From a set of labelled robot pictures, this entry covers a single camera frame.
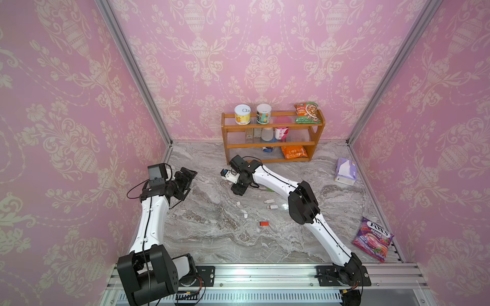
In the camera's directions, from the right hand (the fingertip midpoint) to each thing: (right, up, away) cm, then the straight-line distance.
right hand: (238, 187), depth 99 cm
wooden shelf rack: (+4, +25, +4) cm, 25 cm away
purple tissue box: (+57, +8, +1) cm, 58 cm away
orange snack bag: (+31, +19, +11) cm, 38 cm away
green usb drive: (+14, +3, -28) cm, 31 cm away
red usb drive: (+13, -15, -11) cm, 23 cm away
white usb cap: (+4, -12, -9) cm, 16 cm away
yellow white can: (+3, +35, -13) cm, 37 cm away
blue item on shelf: (+17, +20, +13) cm, 29 cm away
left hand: (-18, +6, -16) cm, 25 cm away
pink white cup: (+22, +28, -2) cm, 36 cm away
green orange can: (+12, +35, -13) cm, 40 cm away
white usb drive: (+16, -7, -4) cm, 18 cm away
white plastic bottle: (+15, +28, +1) cm, 32 cm away
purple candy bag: (+59, -19, -18) cm, 64 cm away
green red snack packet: (+33, +35, -11) cm, 50 cm away
